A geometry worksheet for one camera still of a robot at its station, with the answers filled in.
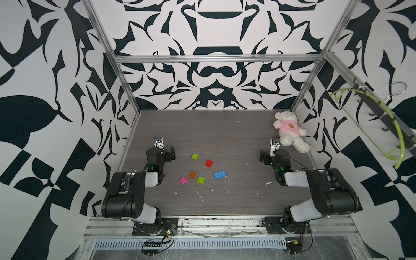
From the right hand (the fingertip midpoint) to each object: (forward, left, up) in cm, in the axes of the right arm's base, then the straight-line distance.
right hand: (269, 147), depth 95 cm
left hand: (+1, +62, +3) cm, 62 cm away
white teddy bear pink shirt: (+10, -14, +2) cm, 17 cm away
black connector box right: (-46, -1, -7) cm, 47 cm away
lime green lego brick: (-4, +43, -3) cm, 43 cm away
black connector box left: (-47, +60, -5) cm, 76 cm away
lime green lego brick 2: (-17, +39, -4) cm, 43 cm away
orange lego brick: (-15, +44, -4) cm, 46 cm away
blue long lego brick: (-14, +29, -4) cm, 32 cm away
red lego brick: (-8, +35, -4) cm, 36 cm away
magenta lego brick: (-18, +49, -4) cm, 52 cm away
